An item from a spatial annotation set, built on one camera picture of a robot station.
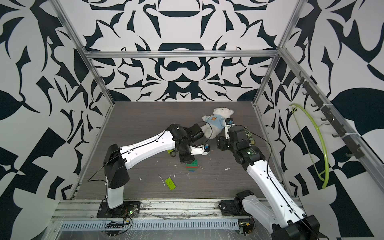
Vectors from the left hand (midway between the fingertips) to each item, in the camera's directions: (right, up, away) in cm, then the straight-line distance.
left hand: (189, 154), depth 79 cm
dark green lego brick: (+2, -10, +10) cm, 14 cm away
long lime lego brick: (-10, -17, +3) cm, 20 cm away
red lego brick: (+1, -10, +10) cm, 14 cm away
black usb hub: (-39, -33, -7) cm, 51 cm away
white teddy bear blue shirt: (+16, +15, +20) cm, 30 cm away
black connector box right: (+27, -33, -8) cm, 43 cm away
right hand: (+18, +11, -1) cm, 21 cm away
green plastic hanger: (+53, -2, -22) cm, 57 cm away
